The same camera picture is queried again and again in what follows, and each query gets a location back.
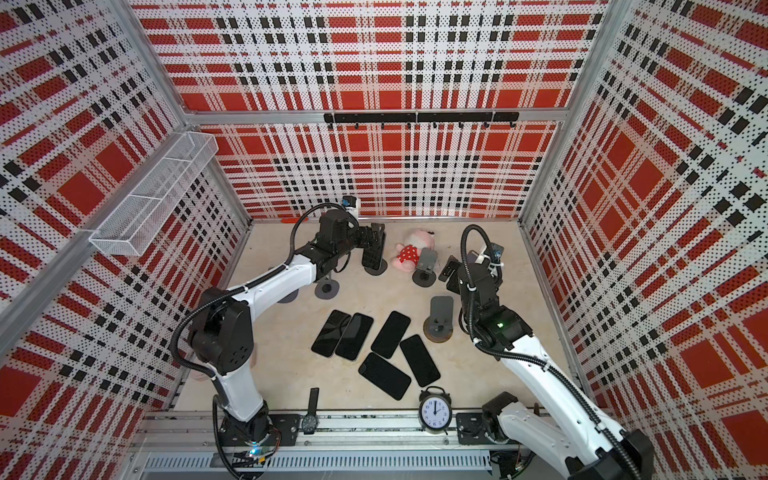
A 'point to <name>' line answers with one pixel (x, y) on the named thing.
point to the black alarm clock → (435, 410)
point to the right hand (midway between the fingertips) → (464, 267)
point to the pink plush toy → (407, 254)
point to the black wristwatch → (310, 420)
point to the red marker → (306, 219)
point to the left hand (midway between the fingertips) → (371, 228)
